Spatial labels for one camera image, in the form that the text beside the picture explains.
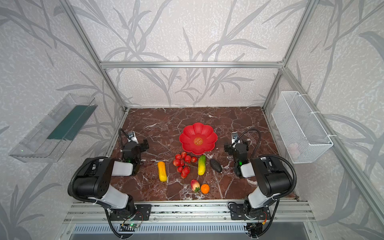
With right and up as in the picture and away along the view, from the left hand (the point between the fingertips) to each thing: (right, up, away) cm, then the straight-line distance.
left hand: (138, 134), depth 93 cm
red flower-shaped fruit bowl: (+38, -4, +9) cm, 39 cm away
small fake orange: (+42, -28, -15) cm, 52 cm away
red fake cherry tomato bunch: (+29, -15, -6) cm, 33 cm away
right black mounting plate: (+58, -37, -21) cm, 72 cm away
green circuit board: (+6, -43, -22) cm, 48 cm away
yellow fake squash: (+17, -21, -9) cm, 28 cm away
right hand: (+62, -1, +1) cm, 62 cm away
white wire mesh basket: (+82, +4, -30) cm, 88 cm away
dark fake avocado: (+48, -18, -7) cm, 52 cm away
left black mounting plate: (+9, -37, -21) cm, 43 cm away
